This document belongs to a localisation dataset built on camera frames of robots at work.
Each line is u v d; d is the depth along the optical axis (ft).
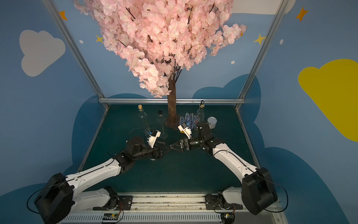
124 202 2.47
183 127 2.35
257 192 1.36
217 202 2.41
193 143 2.26
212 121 3.46
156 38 1.59
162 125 2.91
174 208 2.40
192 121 3.57
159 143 2.55
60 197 1.32
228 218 2.40
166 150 2.39
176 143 2.41
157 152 2.23
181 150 2.17
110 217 2.40
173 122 3.60
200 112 2.99
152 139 2.31
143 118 2.90
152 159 2.93
